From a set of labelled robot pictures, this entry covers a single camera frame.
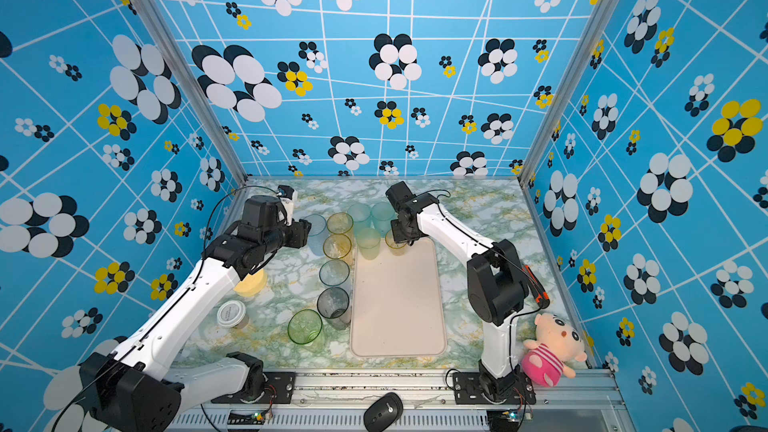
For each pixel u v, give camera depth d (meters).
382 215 0.97
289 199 0.69
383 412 0.68
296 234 0.69
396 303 0.89
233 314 0.78
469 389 0.72
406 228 0.76
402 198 0.72
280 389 0.74
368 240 0.95
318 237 0.85
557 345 0.73
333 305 0.82
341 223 0.93
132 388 0.37
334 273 0.91
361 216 1.02
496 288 0.49
